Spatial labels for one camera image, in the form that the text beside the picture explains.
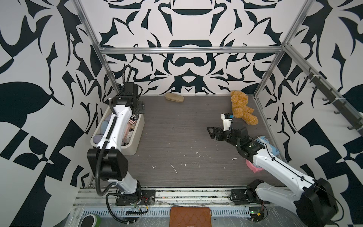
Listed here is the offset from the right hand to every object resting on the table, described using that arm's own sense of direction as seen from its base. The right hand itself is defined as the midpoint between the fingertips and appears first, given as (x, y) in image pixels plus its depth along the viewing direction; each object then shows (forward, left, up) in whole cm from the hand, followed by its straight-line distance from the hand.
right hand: (212, 126), depth 81 cm
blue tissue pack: (-2, -33, -13) cm, 36 cm away
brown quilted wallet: (-40, +13, -15) cm, 45 cm away
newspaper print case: (+7, +45, +1) cm, 45 cm away
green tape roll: (-42, +56, -13) cm, 71 cm away
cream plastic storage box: (-12, +44, -3) cm, 46 cm away
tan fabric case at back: (+37, +23, -14) cm, 46 cm away
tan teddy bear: (+27, -25, -10) cm, 38 cm away
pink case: (0, +47, +2) cm, 47 cm away
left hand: (+9, +46, +7) cm, 47 cm away
